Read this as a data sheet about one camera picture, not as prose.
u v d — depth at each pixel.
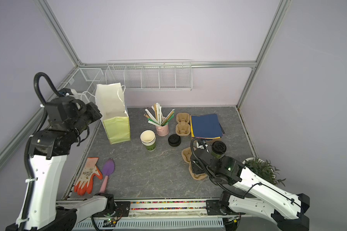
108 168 0.89
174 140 0.97
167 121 0.97
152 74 0.99
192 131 0.99
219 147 0.86
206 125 1.03
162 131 0.97
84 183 0.81
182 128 1.05
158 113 0.97
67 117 0.41
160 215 0.72
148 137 0.91
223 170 0.45
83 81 0.97
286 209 0.39
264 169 0.68
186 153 0.92
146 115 0.91
